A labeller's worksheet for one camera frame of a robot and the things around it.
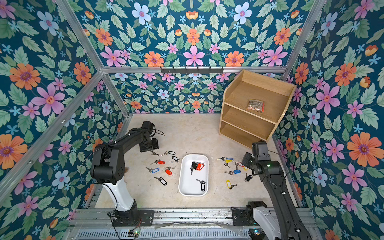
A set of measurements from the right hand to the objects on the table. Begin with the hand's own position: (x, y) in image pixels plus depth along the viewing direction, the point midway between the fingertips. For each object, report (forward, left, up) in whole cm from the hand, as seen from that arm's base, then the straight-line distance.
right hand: (247, 158), depth 78 cm
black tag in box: (+1, +29, -14) cm, 33 cm away
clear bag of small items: (+22, -4, +18) cm, 29 cm away
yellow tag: (+1, -2, -16) cm, 16 cm away
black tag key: (+11, +49, -15) cm, 52 cm away
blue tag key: (-1, +4, -15) cm, 15 cm away
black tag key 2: (+6, +41, -15) cm, 44 cm away
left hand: (+13, +56, -11) cm, 59 cm away
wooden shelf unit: (+21, -3, +1) cm, 22 cm away
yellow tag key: (+4, +9, -16) cm, 19 cm away
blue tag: (-2, +54, -14) cm, 56 cm away
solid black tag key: (-5, -3, -16) cm, 17 cm away
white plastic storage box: (-10, +32, -16) cm, 37 cm away
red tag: (-2, +45, -16) cm, 48 cm away
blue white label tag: (+8, +7, -16) cm, 19 cm away
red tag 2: (+1, +26, -14) cm, 30 cm away
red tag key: (+4, +52, -14) cm, 54 cm away
